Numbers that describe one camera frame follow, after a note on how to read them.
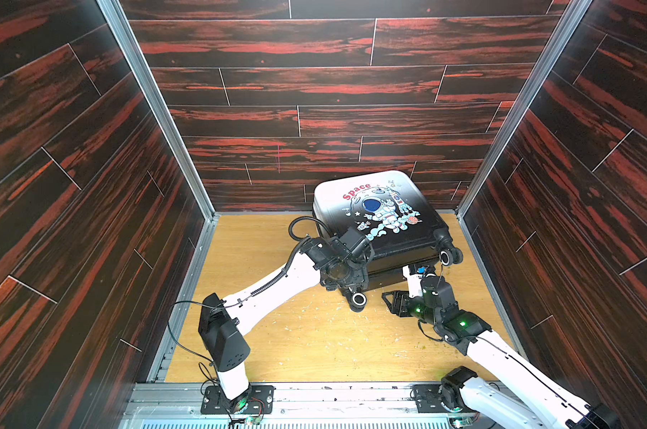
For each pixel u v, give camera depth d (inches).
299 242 21.1
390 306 28.7
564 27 27.1
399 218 34.8
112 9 25.7
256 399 29.0
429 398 28.9
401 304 27.2
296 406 28.9
